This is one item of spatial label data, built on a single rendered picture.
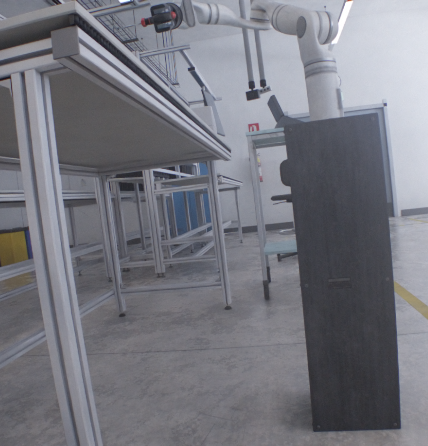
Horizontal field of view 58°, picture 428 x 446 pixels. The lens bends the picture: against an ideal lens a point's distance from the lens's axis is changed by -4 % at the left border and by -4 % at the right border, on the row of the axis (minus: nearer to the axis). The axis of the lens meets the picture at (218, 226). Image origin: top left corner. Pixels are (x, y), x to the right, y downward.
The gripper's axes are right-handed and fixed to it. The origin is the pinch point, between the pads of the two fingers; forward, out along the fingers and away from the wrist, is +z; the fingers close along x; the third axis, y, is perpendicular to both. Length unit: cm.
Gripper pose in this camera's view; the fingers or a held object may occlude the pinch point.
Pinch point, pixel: (162, 18)
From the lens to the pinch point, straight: 117.7
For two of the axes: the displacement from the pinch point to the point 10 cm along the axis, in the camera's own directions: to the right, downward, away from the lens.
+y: -9.7, 1.0, 2.3
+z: -1.4, 5.2, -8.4
